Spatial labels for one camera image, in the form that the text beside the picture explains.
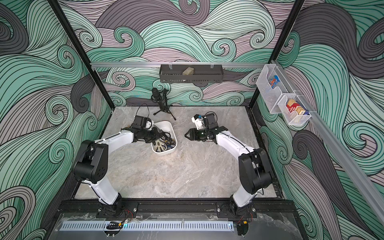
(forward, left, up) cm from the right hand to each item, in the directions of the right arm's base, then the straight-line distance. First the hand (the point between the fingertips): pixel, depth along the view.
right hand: (189, 135), depth 87 cm
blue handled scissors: (0, +13, -10) cm, 16 cm away
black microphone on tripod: (+28, +20, +7) cm, 34 cm away
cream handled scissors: (-1, +20, -11) cm, 22 cm away
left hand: (+4, +17, -4) cm, 18 cm away
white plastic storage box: (+15, +17, -11) cm, 25 cm away
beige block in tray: (+33, 0, +23) cm, 40 cm away
